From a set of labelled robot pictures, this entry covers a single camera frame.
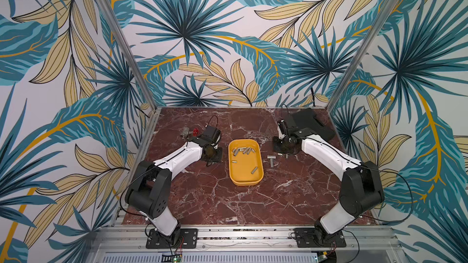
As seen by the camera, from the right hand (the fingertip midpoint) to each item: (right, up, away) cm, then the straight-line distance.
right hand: (274, 147), depth 90 cm
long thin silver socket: (0, -9, +5) cm, 10 cm away
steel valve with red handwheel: (-47, +6, +13) cm, 49 cm away
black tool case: (+24, +15, +20) cm, 35 cm away
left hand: (-28, -6, 0) cm, 28 cm away
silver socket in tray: (-9, -11, +3) cm, 14 cm away
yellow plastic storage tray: (-14, -8, +5) cm, 17 cm away
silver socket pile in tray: (-13, -3, +9) cm, 16 cm away
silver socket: (0, -6, +6) cm, 8 cm away
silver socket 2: (+8, -6, +8) cm, 13 cm away
